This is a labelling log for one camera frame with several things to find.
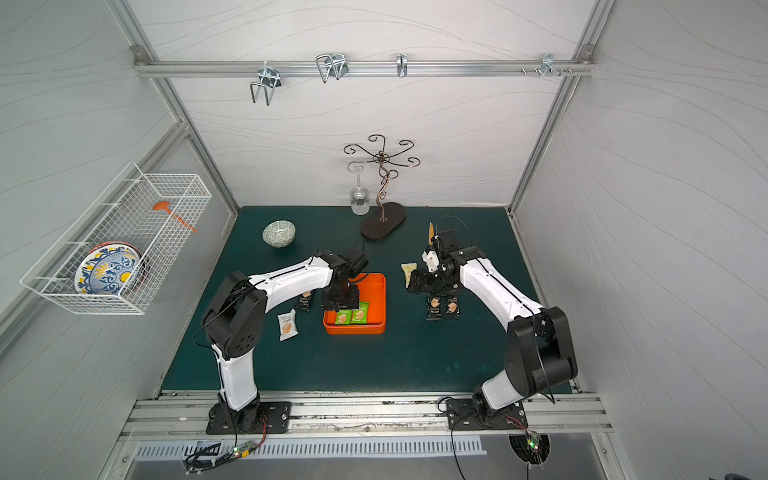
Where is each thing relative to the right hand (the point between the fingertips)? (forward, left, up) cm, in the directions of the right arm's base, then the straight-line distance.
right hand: (421, 288), depth 86 cm
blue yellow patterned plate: (-13, +68, +26) cm, 74 cm away
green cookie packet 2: (-6, +24, -9) cm, 26 cm away
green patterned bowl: (+26, +54, -7) cm, 60 cm away
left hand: (-4, +22, -7) cm, 23 cm away
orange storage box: (+3, +16, -8) cm, 18 cm away
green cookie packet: (-5, +18, -9) cm, 21 cm away
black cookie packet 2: (-1, -10, -9) cm, 14 cm away
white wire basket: (+7, +71, +23) cm, 75 cm away
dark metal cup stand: (+37, +11, -7) cm, 39 cm away
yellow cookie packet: (+12, +4, -9) cm, 16 cm away
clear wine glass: (+26, +20, +11) cm, 35 cm away
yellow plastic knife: (+31, -5, -11) cm, 33 cm away
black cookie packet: (-2, -4, -9) cm, 11 cm away
